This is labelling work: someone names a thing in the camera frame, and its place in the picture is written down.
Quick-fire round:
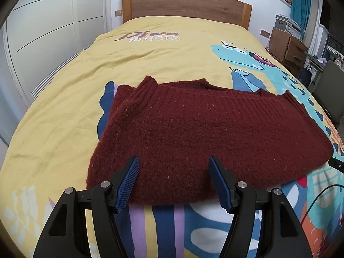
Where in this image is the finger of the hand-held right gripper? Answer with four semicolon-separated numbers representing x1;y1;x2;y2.
328;158;344;171

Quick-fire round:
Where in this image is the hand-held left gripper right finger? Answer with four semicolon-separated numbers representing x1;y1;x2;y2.
209;156;313;258

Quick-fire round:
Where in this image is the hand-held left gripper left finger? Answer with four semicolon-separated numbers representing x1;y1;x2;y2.
34;155;141;258

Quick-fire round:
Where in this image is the maroon knitted sweater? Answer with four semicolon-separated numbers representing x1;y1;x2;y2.
86;76;334;205

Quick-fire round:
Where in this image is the grey-green chair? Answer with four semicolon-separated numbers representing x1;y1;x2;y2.
312;60;344;125

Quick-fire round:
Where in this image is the wooden nightstand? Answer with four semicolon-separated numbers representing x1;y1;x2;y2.
269;27;309;69

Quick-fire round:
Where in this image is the yellow dinosaur print blanket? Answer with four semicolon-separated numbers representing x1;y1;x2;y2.
0;15;344;258

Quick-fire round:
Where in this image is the teal curtain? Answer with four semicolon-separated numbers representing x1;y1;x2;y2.
290;0;312;33

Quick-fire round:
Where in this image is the white wardrobe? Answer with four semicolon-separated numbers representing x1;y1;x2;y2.
3;0;109;105

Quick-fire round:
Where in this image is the wooden bed headboard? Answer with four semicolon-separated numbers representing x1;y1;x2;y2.
122;0;252;30

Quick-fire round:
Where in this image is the black cable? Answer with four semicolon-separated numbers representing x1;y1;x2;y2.
299;184;344;226

